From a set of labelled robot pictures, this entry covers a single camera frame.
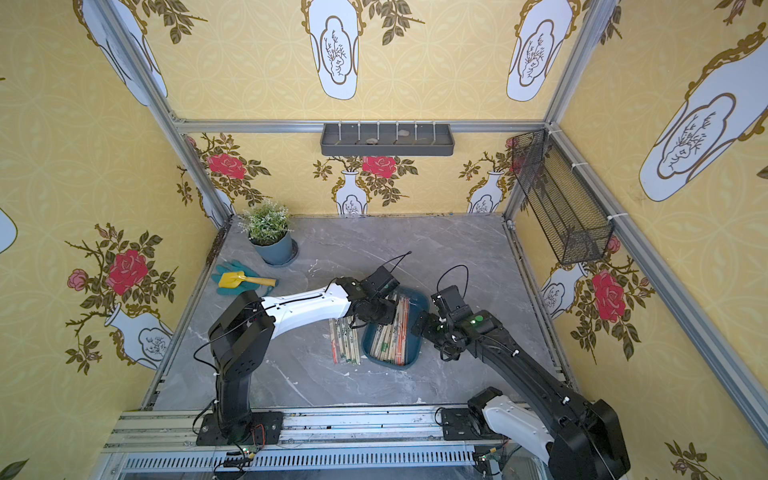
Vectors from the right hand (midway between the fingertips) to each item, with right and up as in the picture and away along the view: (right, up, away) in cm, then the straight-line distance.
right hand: (422, 338), depth 81 cm
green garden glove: (-63, +18, +24) cm, 70 cm away
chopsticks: (-20, -4, +7) cm, 21 cm away
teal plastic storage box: (0, +7, +12) cm, 14 cm away
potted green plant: (-47, +30, +14) cm, 58 cm away
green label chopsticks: (-23, -2, +9) cm, 24 cm away
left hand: (-7, +3, +8) cm, 11 cm away
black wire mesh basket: (+53, +32, +19) cm, 65 cm away
